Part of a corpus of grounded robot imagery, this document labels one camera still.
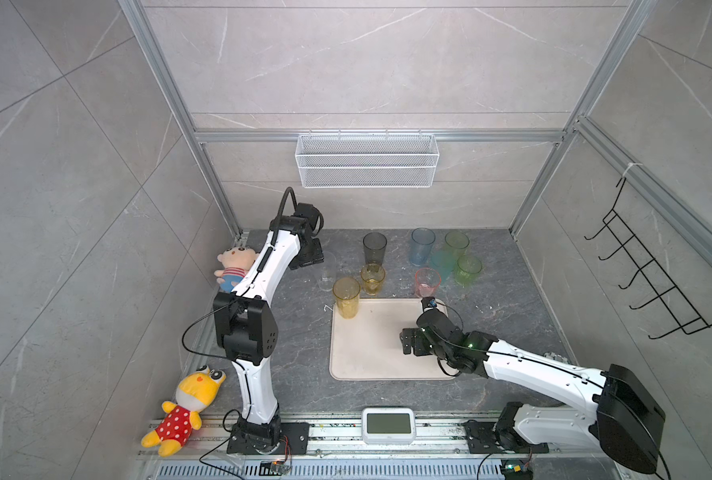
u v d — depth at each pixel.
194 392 0.74
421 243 1.01
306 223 0.66
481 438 0.73
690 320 0.58
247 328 0.51
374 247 0.98
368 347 0.90
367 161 1.01
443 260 1.03
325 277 1.04
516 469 0.70
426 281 1.01
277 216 0.64
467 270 1.07
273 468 0.70
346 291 0.88
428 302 0.75
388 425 0.72
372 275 1.02
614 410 0.40
